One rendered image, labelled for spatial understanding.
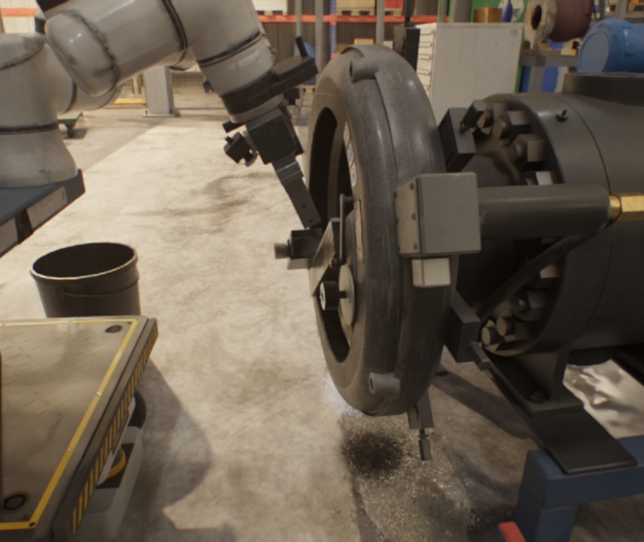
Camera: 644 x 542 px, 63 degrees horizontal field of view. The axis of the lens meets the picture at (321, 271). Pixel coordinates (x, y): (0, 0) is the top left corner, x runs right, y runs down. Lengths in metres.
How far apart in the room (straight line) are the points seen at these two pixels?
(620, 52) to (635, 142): 0.42
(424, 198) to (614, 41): 0.93
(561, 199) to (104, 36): 0.59
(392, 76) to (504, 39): 4.14
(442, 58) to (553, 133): 3.84
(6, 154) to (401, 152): 0.78
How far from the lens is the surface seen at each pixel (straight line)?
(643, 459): 1.24
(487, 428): 1.59
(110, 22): 0.64
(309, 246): 1.24
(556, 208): 0.78
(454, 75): 4.91
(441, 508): 1.34
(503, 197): 0.75
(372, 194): 0.80
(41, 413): 1.19
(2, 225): 1.01
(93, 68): 0.63
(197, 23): 0.66
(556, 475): 1.13
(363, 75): 0.92
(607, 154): 1.09
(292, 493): 1.36
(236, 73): 0.67
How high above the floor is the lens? 0.98
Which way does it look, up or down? 23 degrees down
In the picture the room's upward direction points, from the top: straight up
